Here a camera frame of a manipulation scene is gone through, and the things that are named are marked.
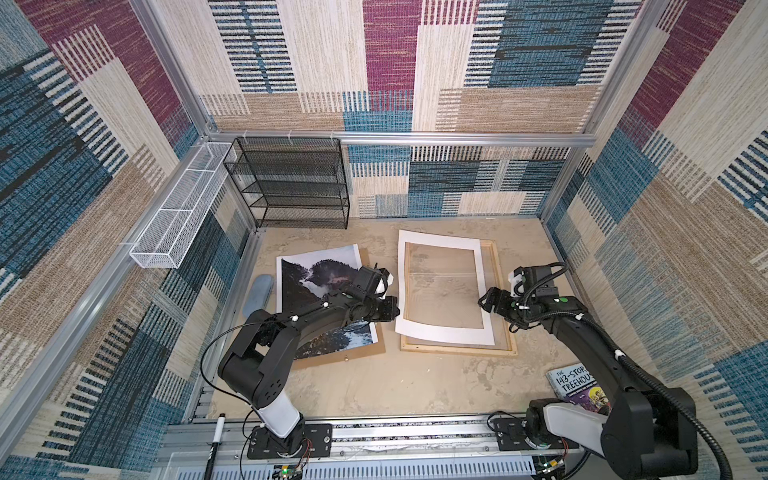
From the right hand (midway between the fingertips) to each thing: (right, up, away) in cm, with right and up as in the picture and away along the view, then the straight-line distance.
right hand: (491, 310), depth 85 cm
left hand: (-25, 0, +4) cm, 25 cm away
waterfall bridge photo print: (-58, +7, +19) cm, 61 cm away
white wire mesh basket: (-94, +24, +8) cm, 98 cm away
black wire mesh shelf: (-64, +42, +26) cm, 81 cm away
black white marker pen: (-70, -31, -13) cm, 78 cm away
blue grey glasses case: (-71, +3, +13) cm, 72 cm away
